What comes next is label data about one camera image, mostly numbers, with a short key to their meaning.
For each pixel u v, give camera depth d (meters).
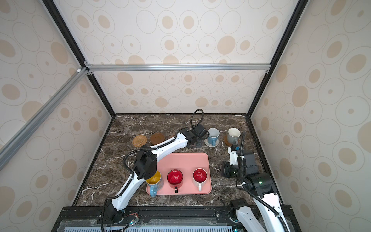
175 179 0.85
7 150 0.51
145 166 0.59
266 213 0.42
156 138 1.03
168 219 0.73
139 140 1.03
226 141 1.02
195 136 0.71
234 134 0.97
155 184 0.74
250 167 0.51
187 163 0.92
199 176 0.86
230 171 0.61
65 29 0.75
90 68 0.91
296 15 0.70
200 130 0.76
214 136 0.94
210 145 0.99
